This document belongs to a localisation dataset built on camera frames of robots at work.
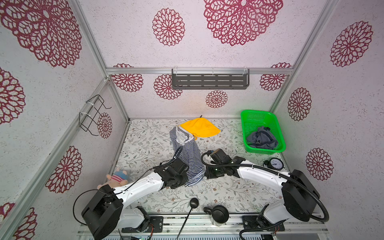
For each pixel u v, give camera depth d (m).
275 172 0.49
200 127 1.13
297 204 0.42
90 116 0.75
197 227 0.73
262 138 0.97
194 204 0.79
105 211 0.41
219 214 0.76
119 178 0.83
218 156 0.66
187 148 1.01
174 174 0.64
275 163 0.92
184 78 0.96
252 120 1.19
